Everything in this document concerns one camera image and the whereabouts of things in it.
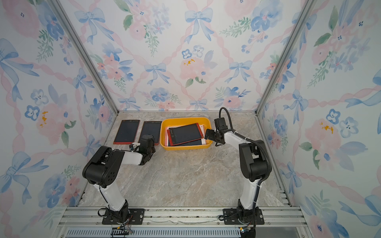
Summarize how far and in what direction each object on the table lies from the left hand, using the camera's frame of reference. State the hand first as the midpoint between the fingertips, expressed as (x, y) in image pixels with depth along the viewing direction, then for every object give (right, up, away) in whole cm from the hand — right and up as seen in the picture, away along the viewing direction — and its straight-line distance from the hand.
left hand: (154, 135), depth 99 cm
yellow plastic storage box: (+9, +9, +7) cm, 15 cm away
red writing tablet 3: (-4, +5, +11) cm, 13 cm away
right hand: (+38, +2, +5) cm, 39 cm away
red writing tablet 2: (-22, +2, +9) cm, 24 cm away
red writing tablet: (+19, 0, +5) cm, 20 cm away
